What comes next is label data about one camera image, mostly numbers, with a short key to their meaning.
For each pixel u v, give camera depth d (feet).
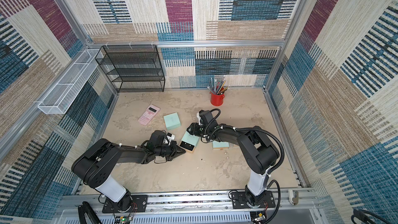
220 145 2.94
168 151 2.61
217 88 3.55
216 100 3.55
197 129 2.72
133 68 3.57
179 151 2.82
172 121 3.26
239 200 2.40
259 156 1.59
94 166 1.51
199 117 2.85
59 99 2.34
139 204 2.40
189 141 2.97
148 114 3.44
